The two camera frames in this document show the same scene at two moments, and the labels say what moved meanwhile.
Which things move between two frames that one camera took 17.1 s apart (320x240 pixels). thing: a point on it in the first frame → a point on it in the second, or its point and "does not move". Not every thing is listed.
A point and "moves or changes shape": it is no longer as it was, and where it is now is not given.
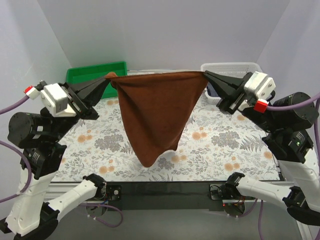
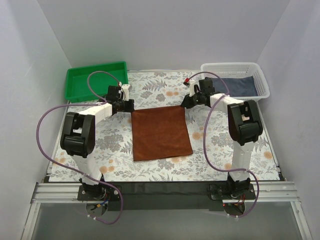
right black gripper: [233, 95] → [187, 100]
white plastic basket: [237, 70] does not move
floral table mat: [215, 144] does not move
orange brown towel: [154, 106] moves or changes shape
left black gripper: [78, 102] → [130, 105]
